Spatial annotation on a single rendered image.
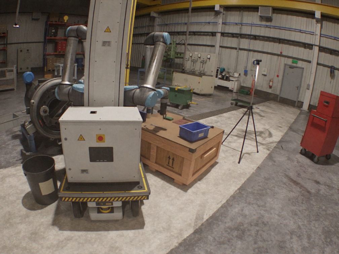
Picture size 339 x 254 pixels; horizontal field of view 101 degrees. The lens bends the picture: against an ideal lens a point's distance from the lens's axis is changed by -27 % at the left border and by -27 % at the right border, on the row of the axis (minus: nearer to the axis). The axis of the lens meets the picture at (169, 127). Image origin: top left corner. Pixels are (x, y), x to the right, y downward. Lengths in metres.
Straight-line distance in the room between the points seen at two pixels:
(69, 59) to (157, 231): 1.69
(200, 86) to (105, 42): 6.19
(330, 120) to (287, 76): 8.01
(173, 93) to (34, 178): 4.14
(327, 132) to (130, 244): 3.26
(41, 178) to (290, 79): 11.13
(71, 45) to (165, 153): 1.46
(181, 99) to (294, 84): 7.66
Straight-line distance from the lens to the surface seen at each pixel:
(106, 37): 1.62
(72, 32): 1.96
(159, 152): 2.10
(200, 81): 7.53
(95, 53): 1.62
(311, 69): 10.95
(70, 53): 1.92
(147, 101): 1.65
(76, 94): 1.79
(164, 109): 2.14
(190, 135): 1.92
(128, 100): 1.76
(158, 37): 1.86
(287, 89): 11.32
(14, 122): 3.97
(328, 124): 3.57
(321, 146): 3.65
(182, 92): 4.94
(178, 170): 2.03
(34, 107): 2.32
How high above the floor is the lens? 1.24
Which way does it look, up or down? 20 degrees down
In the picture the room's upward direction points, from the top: 6 degrees clockwise
